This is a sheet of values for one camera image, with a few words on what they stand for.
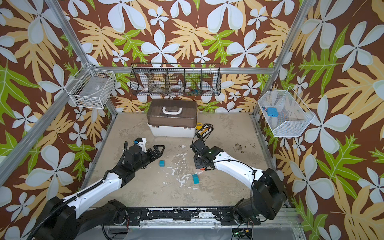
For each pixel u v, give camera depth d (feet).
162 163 3.00
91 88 2.83
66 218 1.29
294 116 2.53
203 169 2.69
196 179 2.83
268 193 1.36
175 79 3.21
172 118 2.90
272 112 2.82
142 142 2.50
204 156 2.06
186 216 2.47
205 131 3.54
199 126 3.58
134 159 2.05
